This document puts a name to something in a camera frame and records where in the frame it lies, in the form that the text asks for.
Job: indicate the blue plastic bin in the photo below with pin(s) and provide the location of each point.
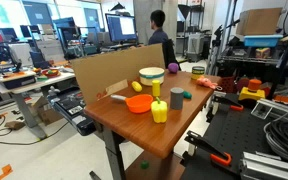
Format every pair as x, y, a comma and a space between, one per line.
262, 41

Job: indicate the yellow cylinder block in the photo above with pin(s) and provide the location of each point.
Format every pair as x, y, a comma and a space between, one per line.
156, 88

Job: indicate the yellow toy bell pepper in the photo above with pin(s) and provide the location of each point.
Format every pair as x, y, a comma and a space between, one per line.
159, 112

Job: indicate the white desk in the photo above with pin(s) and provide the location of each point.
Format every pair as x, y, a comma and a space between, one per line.
24, 88

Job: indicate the brown cardboard panel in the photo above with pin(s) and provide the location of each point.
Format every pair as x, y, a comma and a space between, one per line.
110, 70

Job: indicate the wooden table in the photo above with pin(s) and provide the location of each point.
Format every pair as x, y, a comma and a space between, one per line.
144, 130

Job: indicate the large cardboard box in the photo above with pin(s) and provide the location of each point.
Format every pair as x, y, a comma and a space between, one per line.
259, 21

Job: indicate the white pot with teal band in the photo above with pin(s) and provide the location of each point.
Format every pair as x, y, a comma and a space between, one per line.
151, 76

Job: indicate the colourful small box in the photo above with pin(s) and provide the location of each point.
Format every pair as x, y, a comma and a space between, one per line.
262, 53

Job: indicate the black office chair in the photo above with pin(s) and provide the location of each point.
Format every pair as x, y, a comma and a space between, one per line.
169, 53

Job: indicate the yellow toy corn cob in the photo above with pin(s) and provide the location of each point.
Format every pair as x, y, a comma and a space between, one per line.
136, 86

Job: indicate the red bowl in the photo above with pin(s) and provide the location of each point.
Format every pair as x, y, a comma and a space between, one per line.
50, 73

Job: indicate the grey tray box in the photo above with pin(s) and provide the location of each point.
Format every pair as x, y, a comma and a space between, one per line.
15, 80

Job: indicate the yellow emergency stop button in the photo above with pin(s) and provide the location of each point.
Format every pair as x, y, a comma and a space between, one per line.
252, 91

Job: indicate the corn can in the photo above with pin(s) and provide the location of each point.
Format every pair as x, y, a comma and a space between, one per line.
198, 73

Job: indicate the computer monitor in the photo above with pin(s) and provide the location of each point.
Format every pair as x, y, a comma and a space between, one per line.
121, 28

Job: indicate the purple ball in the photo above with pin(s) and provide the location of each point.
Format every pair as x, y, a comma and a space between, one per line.
173, 67

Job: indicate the black device with silver edge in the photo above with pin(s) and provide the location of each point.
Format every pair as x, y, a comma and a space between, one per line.
74, 110

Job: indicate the small green ball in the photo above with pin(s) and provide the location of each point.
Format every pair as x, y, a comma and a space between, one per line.
145, 164

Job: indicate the small cardboard box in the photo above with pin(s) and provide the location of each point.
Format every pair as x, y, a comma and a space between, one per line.
47, 113

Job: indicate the black tripod pole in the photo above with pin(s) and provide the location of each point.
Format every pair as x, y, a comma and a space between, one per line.
285, 53

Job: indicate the pink plush toy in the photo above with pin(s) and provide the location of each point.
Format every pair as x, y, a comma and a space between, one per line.
204, 82

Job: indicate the person in dark shirt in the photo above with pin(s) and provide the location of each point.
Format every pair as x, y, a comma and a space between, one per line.
158, 35

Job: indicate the grey cylinder block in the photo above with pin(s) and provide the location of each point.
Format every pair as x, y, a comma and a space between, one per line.
176, 99

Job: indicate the teal green toy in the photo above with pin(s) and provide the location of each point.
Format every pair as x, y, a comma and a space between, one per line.
187, 95

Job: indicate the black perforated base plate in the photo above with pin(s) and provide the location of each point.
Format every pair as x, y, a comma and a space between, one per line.
237, 133

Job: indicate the aluminium profile bar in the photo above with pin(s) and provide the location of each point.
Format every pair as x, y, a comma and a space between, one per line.
270, 168
280, 110

